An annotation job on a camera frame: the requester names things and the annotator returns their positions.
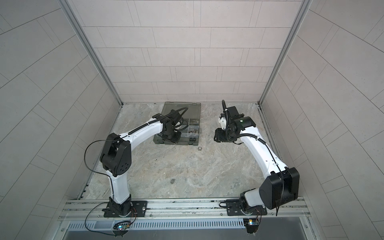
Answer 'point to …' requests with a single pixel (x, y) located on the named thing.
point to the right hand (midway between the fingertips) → (217, 137)
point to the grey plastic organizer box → (190, 136)
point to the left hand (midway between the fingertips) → (180, 138)
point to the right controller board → (252, 225)
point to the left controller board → (121, 228)
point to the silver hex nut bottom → (172, 181)
